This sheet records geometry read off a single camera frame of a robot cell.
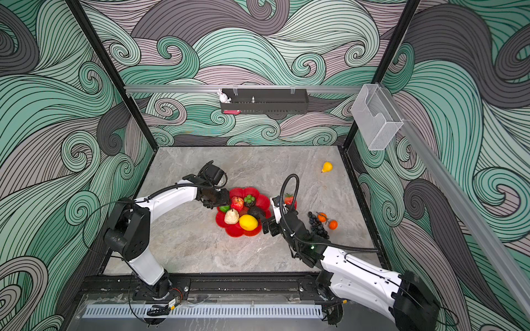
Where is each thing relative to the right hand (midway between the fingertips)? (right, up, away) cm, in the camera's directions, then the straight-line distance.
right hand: (271, 210), depth 79 cm
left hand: (-19, +2, +11) cm, 22 cm away
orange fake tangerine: (+23, -6, +11) cm, 26 cm away
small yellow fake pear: (+31, +16, +28) cm, 45 cm away
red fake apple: (-15, +1, +11) cm, 18 cm away
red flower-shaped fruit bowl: (-8, +3, +14) cm, 16 cm away
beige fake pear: (-16, -4, +6) cm, 18 cm away
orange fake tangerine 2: (+27, -8, +8) cm, 30 cm away
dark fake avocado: (-6, -3, +9) cm, 11 cm away
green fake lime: (-20, -1, +9) cm, 22 cm away
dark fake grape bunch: (+19, -7, +3) cm, 20 cm away
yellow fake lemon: (-9, -7, +7) cm, 13 cm away
